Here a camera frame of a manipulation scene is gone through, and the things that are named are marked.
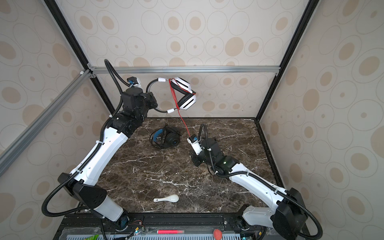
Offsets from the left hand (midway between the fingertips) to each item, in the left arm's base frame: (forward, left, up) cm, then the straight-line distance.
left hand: (153, 89), depth 67 cm
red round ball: (-52, -29, -42) cm, 73 cm away
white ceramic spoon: (-35, -7, -45) cm, 58 cm away
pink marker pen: (-50, -7, -47) cm, 70 cm away
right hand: (-17, -17, -26) cm, 35 cm away
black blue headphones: (+5, +3, -44) cm, 45 cm away
